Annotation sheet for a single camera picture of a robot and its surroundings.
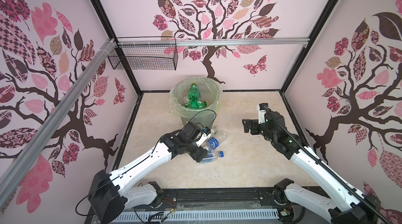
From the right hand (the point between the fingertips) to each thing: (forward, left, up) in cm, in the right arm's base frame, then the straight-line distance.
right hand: (251, 118), depth 77 cm
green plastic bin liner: (+21, +21, -1) cm, 29 cm away
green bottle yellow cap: (+10, +29, +2) cm, 31 cm away
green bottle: (+10, +28, -1) cm, 29 cm away
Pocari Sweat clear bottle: (-5, +19, -17) cm, 26 cm away
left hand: (-13, +27, -10) cm, 31 cm away
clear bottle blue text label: (-12, +20, -19) cm, 30 cm away
